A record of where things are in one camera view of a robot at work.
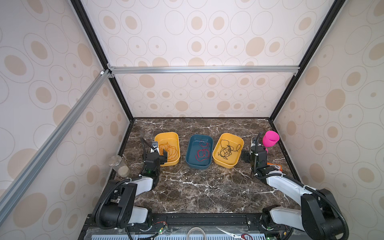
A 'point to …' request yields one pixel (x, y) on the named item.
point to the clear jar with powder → (120, 166)
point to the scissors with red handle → (242, 236)
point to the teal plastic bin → (192, 148)
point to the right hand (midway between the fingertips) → (253, 149)
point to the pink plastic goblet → (270, 139)
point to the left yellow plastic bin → (169, 141)
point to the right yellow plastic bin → (232, 159)
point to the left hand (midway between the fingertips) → (159, 146)
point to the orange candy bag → (276, 166)
